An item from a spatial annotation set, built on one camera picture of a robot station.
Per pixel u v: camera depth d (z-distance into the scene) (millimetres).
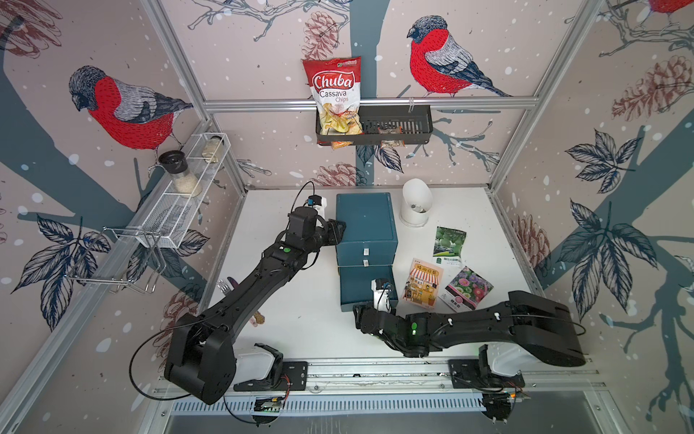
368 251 794
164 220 712
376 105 939
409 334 588
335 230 713
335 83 815
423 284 916
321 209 737
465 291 901
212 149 854
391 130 923
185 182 731
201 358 398
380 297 740
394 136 919
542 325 467
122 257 586
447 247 1007
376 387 728
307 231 630
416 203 1069
